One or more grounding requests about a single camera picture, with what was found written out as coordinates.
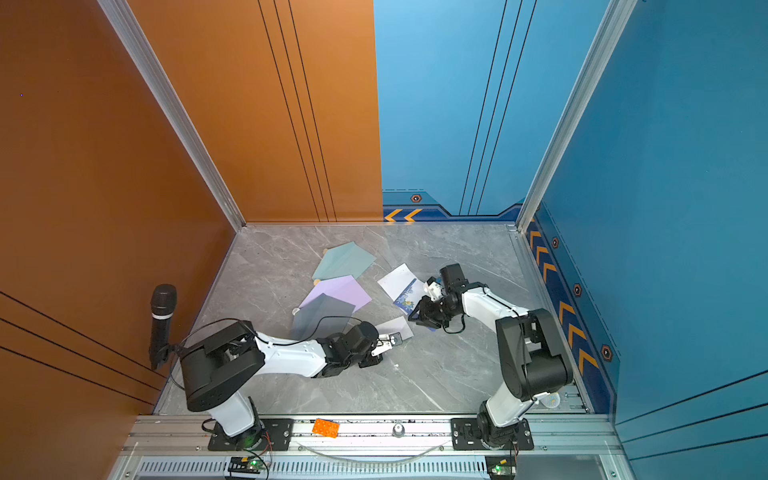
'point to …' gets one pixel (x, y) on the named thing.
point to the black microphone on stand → (163, 302)
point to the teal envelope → (343, 260)
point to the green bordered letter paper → (396, 338)
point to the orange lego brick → (329, 428)
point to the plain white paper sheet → (397, 282)
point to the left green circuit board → (244, 464)
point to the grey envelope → (325, 315)
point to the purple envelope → (345, 289)
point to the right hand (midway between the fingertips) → (414, 319)
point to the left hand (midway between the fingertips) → (382, 334)
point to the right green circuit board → (501, 467)
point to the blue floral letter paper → (411, 297)
